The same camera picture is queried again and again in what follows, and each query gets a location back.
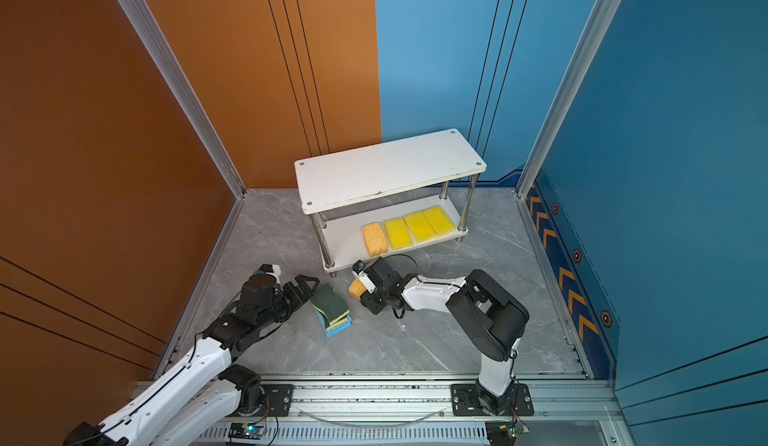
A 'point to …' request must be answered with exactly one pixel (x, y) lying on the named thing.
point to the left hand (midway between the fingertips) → (313, 286)
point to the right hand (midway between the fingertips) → (367, 296)
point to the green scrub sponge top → (329, 302)
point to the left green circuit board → (247, 431)
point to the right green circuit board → (501, 433)
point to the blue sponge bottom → (337, 327)
